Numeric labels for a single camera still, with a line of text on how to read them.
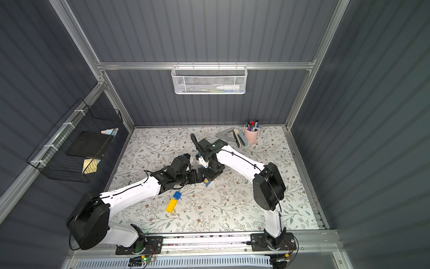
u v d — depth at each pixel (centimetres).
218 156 60
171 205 85
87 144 75
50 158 62
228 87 91
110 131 82
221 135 116
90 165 61
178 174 66
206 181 81
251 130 105
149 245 72
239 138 110
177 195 87
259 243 73
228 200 87
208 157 61
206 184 93
